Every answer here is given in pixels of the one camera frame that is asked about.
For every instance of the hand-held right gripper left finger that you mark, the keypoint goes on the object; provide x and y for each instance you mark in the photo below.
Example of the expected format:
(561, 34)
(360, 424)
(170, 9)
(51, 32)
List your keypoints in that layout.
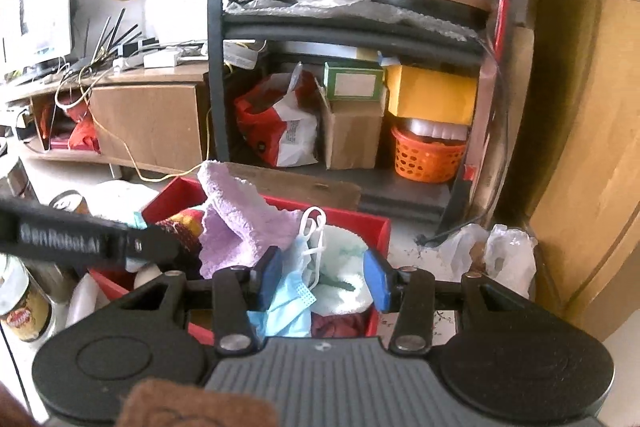
(270, 277)

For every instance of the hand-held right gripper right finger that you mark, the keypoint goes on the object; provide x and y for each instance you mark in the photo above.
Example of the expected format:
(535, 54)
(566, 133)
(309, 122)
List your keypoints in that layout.
(377, 279)

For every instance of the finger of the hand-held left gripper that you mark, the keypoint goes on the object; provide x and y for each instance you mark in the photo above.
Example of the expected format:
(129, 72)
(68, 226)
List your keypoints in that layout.
(155, 244)

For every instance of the beige plush toy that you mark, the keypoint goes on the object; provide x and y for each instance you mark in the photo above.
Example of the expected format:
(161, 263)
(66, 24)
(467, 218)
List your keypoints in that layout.
(149, 277)

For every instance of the white fluffy towel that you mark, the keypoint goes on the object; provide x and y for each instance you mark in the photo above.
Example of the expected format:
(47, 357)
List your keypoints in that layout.
(345, 267)

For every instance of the red and yellow knit item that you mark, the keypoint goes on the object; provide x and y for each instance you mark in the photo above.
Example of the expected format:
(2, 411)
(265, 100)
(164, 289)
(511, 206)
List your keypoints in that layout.
(182, 222)

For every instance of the blue face mask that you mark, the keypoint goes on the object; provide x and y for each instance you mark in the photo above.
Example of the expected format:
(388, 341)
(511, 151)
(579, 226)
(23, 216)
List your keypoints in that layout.
(285, 312)

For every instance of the dark red cloth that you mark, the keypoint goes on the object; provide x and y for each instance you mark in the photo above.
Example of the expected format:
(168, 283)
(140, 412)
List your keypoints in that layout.
(340, 324)

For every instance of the red cardboard box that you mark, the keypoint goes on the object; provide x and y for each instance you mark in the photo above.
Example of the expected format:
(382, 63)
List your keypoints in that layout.
(350, 222)

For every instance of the purple terry towel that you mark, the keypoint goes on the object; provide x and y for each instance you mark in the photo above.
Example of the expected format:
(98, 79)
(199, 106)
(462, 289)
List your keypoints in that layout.
(240, 217)

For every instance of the blue and yellow drink can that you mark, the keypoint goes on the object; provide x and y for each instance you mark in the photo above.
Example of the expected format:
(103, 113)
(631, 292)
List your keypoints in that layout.
(70, 203)

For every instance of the floral tablecloth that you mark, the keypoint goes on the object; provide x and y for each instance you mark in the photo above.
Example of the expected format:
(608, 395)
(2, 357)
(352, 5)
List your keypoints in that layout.
(425, 317)

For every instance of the stainless steel thermos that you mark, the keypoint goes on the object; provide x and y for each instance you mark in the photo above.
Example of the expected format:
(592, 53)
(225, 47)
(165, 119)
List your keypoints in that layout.
(15, 179)

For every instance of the tin can with brown label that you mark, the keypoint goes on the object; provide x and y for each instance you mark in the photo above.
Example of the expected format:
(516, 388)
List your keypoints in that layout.
(22, 302)

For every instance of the wooden media cabinet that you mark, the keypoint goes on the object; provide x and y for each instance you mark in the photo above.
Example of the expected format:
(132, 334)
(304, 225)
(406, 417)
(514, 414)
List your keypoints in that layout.
(145, 127)

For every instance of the clear crumpled plastic bag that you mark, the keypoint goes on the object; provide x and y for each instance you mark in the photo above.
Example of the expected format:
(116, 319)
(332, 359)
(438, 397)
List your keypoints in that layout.
(505, 252)

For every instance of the orange plastic basket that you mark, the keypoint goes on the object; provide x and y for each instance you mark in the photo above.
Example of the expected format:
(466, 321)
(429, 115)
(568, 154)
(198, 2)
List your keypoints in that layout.
(427, 157)

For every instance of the brown cardboard box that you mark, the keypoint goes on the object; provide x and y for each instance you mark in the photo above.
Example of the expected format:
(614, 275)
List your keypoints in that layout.
(350, 137)

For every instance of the red and white plastic bag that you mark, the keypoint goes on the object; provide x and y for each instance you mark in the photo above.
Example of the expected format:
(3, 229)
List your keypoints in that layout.
(280, 132)

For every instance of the white power adapter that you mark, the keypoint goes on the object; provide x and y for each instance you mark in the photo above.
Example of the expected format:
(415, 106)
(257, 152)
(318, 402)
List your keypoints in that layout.
(161, 58)

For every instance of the yellow box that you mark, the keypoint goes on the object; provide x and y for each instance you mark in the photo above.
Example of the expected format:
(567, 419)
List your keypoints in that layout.
(430, 94)

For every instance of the black shelf rack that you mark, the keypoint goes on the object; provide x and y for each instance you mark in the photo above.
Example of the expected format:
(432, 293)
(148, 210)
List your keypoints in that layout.
(217, 57)

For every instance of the green carton box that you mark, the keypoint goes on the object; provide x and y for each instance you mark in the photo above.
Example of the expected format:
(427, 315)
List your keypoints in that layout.
(352, 82)

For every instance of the black router with antennas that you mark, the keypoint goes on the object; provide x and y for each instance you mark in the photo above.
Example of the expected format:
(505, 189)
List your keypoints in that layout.
(112, 39)

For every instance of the tall wooden cabinet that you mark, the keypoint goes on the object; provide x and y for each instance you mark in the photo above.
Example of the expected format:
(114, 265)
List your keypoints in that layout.
(585, 157)

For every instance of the bubble wrap sheet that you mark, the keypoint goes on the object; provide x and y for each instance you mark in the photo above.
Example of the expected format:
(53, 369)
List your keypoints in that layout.
(320, 2)

